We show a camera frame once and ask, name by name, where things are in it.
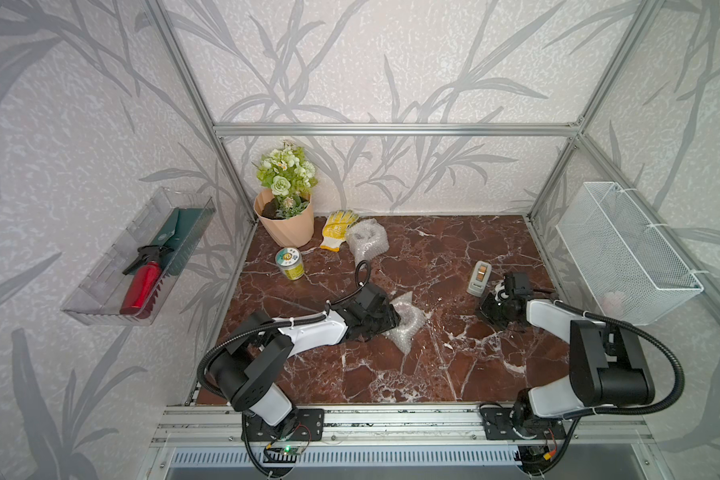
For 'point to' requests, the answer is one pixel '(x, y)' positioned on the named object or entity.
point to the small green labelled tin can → (290, 262)
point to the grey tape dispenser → (480, 278)
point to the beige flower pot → (290, 232)
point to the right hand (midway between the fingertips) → (473, 310)
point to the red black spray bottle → (143, 276)
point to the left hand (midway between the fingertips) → (396, 322)
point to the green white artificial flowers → (289, 176)
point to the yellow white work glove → (335, 229)
